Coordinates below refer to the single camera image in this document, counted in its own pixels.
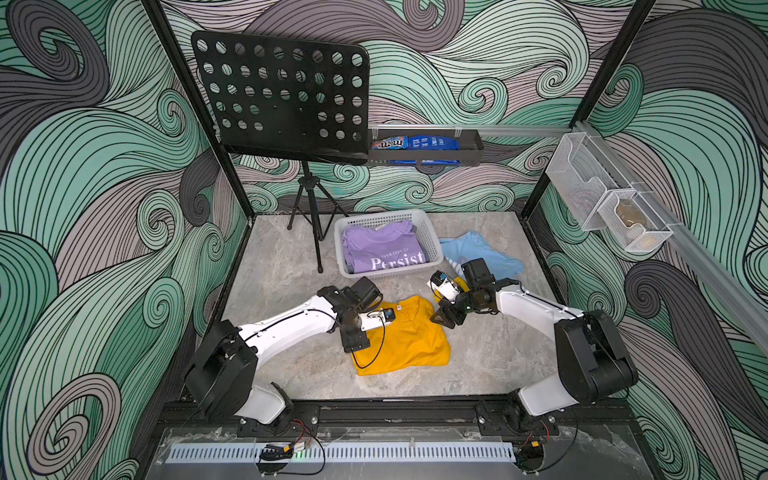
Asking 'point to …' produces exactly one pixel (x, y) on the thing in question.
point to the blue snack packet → (421, 142)
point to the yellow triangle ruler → (462, 283)
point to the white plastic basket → (417, 218)
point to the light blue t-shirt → (472, 246)
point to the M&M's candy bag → (391, 143)
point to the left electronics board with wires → (273, 459)
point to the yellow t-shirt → (412, 340)
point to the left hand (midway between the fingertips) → (359, 324)
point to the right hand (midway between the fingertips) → (445, 309)
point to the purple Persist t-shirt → (381, 246)
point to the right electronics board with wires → (529, 457)
